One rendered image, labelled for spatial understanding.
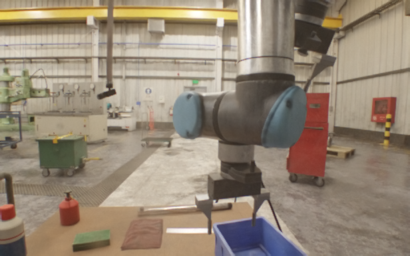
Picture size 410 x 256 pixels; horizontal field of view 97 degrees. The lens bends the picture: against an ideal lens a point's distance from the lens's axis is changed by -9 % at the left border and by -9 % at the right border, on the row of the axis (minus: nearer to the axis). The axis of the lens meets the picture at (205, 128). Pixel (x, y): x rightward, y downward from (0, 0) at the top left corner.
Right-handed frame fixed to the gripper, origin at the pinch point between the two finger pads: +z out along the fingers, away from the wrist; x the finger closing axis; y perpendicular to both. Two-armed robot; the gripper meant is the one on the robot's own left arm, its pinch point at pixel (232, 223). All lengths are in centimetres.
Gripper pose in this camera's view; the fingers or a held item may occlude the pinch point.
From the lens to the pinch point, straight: 57.9
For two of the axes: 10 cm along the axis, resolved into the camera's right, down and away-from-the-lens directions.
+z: -0.2, 10.0, 0.9
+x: -9.6, 0.0, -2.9
